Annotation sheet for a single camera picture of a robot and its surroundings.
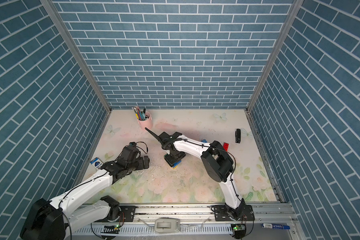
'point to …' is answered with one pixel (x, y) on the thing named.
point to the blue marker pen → (275, 226)
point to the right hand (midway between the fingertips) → (175, 162)
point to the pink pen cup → (147, 123)
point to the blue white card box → (97, 163)
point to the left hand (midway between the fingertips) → (146, 161)
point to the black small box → (238, 136)
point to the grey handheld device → (167, 225)
